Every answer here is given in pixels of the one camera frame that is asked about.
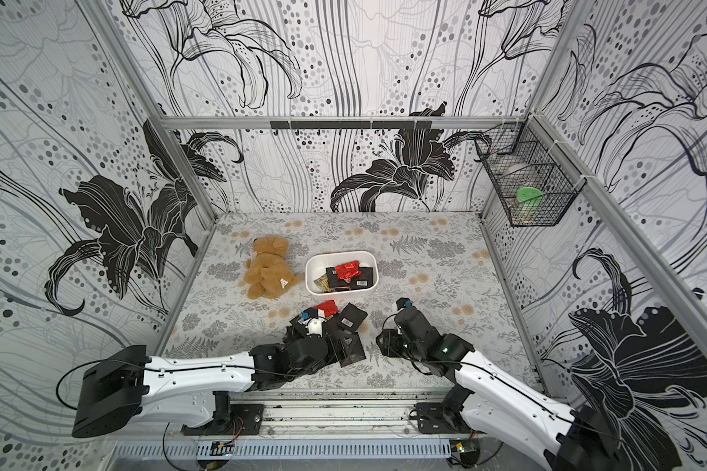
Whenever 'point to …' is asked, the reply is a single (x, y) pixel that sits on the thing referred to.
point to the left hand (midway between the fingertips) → (350, 350)
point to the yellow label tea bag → (322, 283)
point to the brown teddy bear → (269, 272)
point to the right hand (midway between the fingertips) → (385, 338)
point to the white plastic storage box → (317, 263)
